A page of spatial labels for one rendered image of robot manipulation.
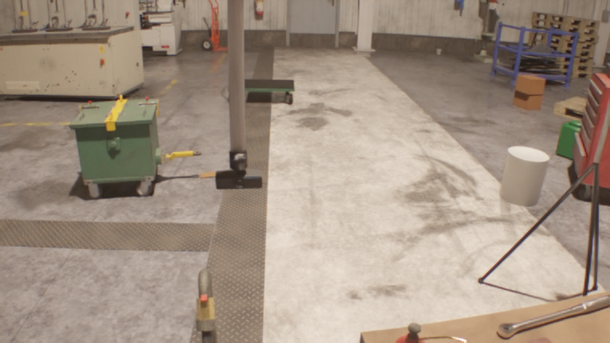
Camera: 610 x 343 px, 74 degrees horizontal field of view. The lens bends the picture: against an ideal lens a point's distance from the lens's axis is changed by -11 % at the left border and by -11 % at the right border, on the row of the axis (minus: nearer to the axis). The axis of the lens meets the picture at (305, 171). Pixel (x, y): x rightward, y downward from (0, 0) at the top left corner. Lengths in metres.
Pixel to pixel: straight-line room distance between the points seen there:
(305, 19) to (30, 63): 6.00
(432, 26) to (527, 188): 7.81
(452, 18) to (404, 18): 1.15
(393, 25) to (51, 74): 7.23
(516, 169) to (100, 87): 4.51
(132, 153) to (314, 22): 7.60
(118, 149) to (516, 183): 2.65
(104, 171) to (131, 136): 0.30
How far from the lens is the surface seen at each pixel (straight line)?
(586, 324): 1.55
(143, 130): 2.94
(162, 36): 9.04
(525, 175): 3.24
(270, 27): 10.16
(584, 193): 3.66
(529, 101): 6.16
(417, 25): 10.64
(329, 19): 10.15
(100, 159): 3.05
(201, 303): 1.26
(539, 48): 8.16
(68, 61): 5.83
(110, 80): 5.57
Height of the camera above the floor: 1.35
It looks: 23 degrees down
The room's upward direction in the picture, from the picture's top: 2 degrees clockwise
